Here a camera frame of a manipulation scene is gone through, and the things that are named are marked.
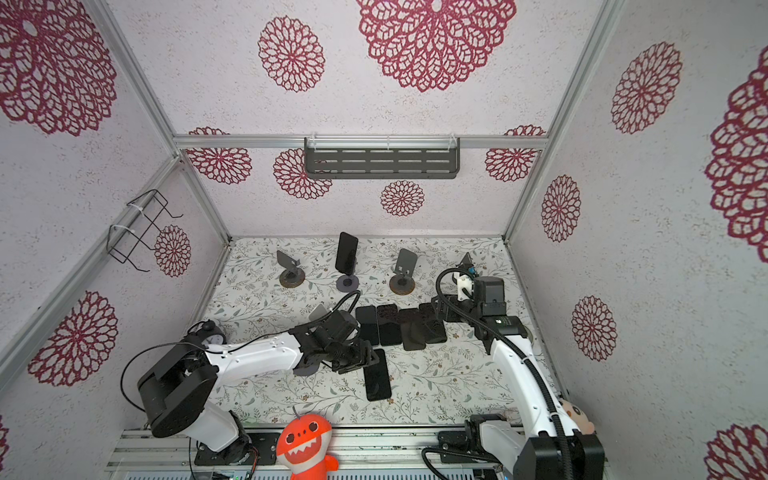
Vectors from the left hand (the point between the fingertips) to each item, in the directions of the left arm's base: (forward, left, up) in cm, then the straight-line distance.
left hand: (372, 367), depth 83 cm
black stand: (+37, -33, +1) cm, 49 cm away
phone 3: (+12, -18, 0) cm, 22 cm away
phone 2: (-3, -1, -2) cm, 3 cm away
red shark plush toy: (-19, +15, +4) cm, 25 cm away
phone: (+34, +8, +9) cm, 36 cm away
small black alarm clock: (+9, +48, +3) cm, 49 cm away
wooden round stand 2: (+35, +29, -3) cm, 45 cm away
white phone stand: (+14, +16, +6) cm, 22 cm away
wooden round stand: (+31, -11, -4) cm, 33 cm away
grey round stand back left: (+32, +9, -4) cm, 34 cm away
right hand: (+14, -20, +13) cm, 28 cm away
